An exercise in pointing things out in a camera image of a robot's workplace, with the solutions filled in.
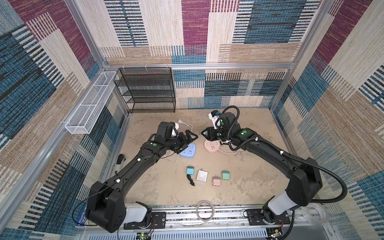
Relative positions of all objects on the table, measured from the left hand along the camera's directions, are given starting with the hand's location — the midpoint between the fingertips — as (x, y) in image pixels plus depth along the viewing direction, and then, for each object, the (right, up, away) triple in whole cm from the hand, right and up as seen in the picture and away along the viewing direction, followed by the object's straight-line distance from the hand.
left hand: (194, 140), depth 78 cm
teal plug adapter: (-2, -18, +11) cm, 21 cm away
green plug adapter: (+17, -21, +7) cm, 28 cm away
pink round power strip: (+11, -6, +18) cm, 22 cm away
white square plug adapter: (+4, -21, +7) cm, 22 cm away
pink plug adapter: (+12, -23, +6) cm, 27 cm away
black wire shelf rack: (-33, +33, +31) cm, 56 cm away
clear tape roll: (+61, -33, -5) cm, 70 cm away
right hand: (+6, +3, +4) cm, 8 cm away
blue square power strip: (-3, -9, +16) cm, 18 cm away
